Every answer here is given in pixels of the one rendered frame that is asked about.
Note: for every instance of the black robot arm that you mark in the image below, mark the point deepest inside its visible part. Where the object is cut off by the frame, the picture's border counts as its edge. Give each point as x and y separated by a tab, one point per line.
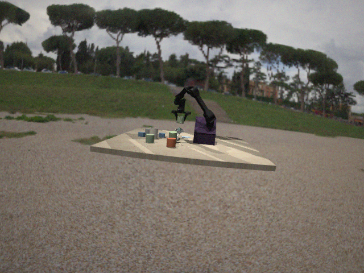
193	91

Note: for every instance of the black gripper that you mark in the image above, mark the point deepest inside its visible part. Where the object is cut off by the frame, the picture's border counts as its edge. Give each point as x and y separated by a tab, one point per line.
186	113

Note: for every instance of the white open cup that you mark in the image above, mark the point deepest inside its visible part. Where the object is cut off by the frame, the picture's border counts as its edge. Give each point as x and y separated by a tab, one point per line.
154	131

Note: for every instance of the orange cylinder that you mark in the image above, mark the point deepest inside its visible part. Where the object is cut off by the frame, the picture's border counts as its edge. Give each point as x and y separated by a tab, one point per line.
171	142

